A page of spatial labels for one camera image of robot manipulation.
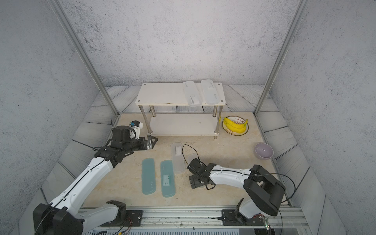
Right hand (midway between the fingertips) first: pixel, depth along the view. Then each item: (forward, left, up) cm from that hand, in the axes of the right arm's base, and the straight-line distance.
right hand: (200, 181), depth 86 cm
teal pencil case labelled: (-1, +18, +2) cm, 18 cm away
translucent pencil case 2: (+15, +7, +1) cm, 16 cm away
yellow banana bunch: (+36, -26, +5) cm, 44 cm away
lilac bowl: (+19, -41, +1) cm, 45 cm away
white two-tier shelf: (+37, +15, +34) cm, 52 cm away
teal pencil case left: (+2, +30, +1) cm, 31 cm away
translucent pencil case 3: (+36, -7, +34) cm, 50 cm away
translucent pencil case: (+15, +14, 0) cm, 20 cm away
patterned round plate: (+35, -22, +1) cm, 41 cm away
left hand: (+14, +25, +22) cm, 36 cm away
